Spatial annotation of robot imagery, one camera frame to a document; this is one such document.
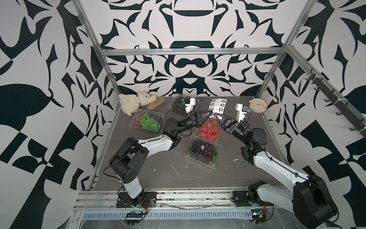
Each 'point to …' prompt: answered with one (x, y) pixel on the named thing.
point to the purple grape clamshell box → (204, 151)
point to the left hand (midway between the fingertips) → (211, 111)
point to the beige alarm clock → (257, 105)
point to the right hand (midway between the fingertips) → (215, 116)
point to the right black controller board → (259, 216)
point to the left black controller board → (133, 214)
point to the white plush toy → (130, 103)
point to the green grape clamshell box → (147, 120)
